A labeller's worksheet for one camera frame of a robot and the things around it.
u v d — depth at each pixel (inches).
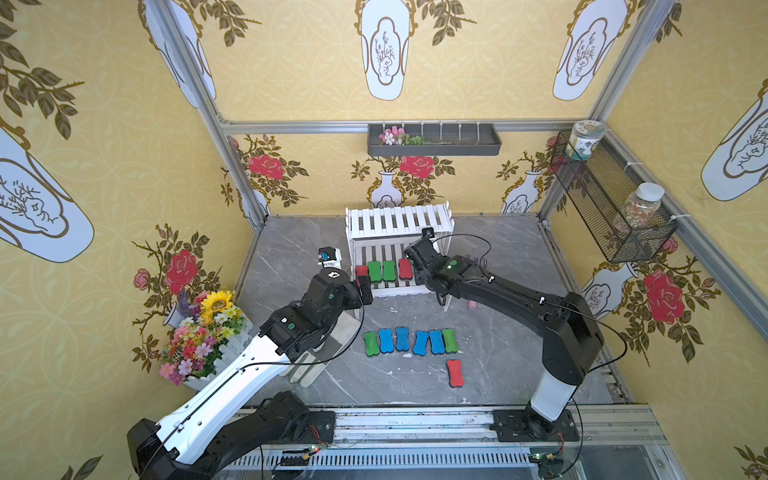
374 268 35.3
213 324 29.6
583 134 33.2
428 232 30.0
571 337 17.9
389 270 35.1
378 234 31.4
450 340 34.5
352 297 22.1
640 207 25.6
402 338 34.6
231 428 20.9
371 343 34.3
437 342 34.4
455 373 32.3
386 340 34.3
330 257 24.7
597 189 35.5
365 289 25.7
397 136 34.6
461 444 28.2
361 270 34.6
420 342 34.5
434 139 36.3
